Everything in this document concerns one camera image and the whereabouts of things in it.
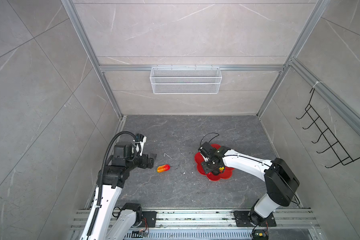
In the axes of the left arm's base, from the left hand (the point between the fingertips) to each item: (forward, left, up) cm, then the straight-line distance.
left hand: (146, 150), depth 72 cm
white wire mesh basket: (+51, -22, +6) cm, 56 cm away
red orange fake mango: (-2, -42, -22) cm, 47 cm away
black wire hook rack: (-14, -82, +11) cm, 84 cm away
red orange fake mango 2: (-1, -6, -20) cm, 21 cm away
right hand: (-1, -33, -19) cm, 38 cm away
